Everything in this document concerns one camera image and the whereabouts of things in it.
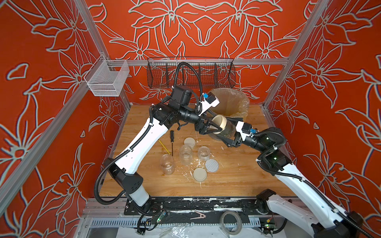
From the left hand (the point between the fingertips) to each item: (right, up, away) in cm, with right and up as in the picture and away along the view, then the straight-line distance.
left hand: (217, 121), depth 60 cm
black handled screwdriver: (-24, -11, +38) cm, 46 cm away
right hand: (+2, -1, 0) cm, 2 cm away
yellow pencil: (-25, -21, +33) cm, 46 cm away
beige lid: (-6, -32, +24) cm, 40 cm away
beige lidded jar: (-2, -21, +33) cm, 39 cm away
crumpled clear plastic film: (-17, -52, +8) cm, 55 cm away
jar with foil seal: (-25, -27, +28) cm, 46 cm away
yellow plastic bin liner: (+17, +11, +34) cm, 39 cm away
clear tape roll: (+12, -48, +8) cm, 51 cm away
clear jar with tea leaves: (-13, -22, +30) cm, 40 cm away
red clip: (-6, -46, +10) cm, 48 cm away
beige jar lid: (-11, -15, +38) cm, 42 cm away
